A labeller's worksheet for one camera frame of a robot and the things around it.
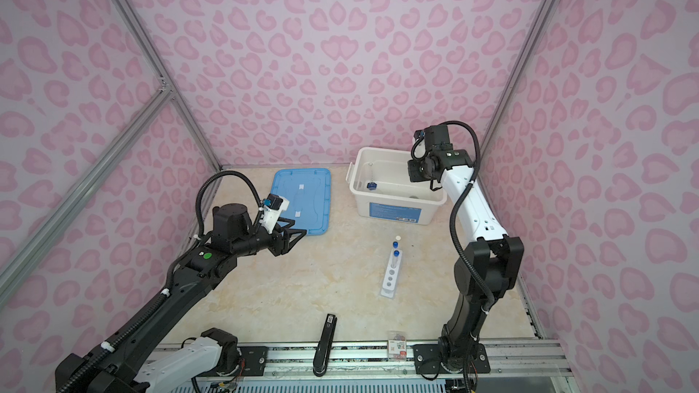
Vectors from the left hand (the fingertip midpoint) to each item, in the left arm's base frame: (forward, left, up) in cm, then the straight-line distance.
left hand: (299, 223), depth 74 cm
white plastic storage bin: (+34, -26, -23) cm, 48 cm away
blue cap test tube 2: (-3, -26, -8) cm, 28 cm away
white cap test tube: (-1, -28, -8) cm, 29 cm away
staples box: (-27, -26, -21) cm, 43 cm away
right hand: (+19, -35, +1) cm, 40 cm away
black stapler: (-26, -6, -20) cm, 34 cm away
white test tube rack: (-8, -26, -19) cm, 33 cm away
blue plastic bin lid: (+29, +4, -23) cm, 37 cm away
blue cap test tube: (-4, -27, -17) cm, 32 cm away
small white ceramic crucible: (+23, -37, -19) cm, 47 cm away
